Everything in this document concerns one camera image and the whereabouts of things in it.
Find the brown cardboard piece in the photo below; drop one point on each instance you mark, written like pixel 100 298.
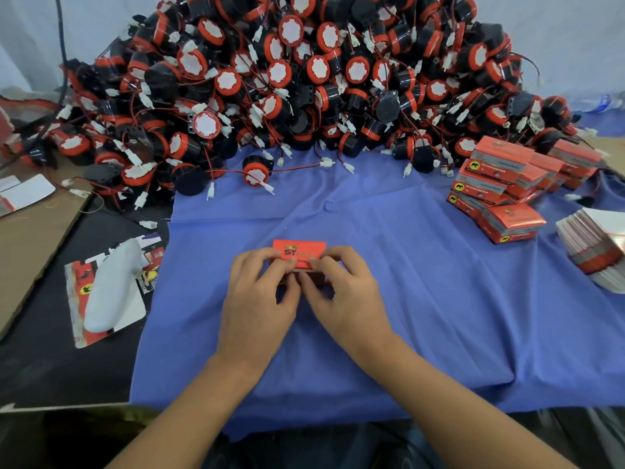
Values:
pixel 24 249

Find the clear plastic water bottle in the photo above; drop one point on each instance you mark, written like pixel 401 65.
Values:
pixel 596 102

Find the brown cardboard sheet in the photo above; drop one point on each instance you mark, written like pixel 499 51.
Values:
pixel 610 156

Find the person's right forearm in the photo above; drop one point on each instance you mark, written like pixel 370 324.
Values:
pixel 469 410

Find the person's left hand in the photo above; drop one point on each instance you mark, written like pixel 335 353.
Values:
pixel 259 312

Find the person's left forearm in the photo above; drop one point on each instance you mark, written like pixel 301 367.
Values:
pixel 186 420

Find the person's right hand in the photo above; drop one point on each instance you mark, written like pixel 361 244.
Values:
pixel 352 303

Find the blue table cloth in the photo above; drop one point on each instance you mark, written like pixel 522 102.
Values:
pixel 508 317

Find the pile of black red buzzers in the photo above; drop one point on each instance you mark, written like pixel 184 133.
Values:
pixel 293 73

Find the stack of box blanks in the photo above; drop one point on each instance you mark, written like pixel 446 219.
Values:
pixel 591 244

